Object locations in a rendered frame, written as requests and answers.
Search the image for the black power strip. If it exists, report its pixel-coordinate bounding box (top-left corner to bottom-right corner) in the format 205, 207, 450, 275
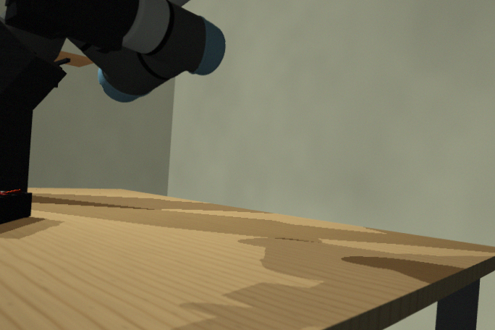
0, 190, 33, 224

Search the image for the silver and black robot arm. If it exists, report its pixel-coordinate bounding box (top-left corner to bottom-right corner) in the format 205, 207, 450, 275
0, 0, 226, 103

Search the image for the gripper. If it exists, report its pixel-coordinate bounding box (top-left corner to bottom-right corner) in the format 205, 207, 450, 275
4, 0, 139, 54

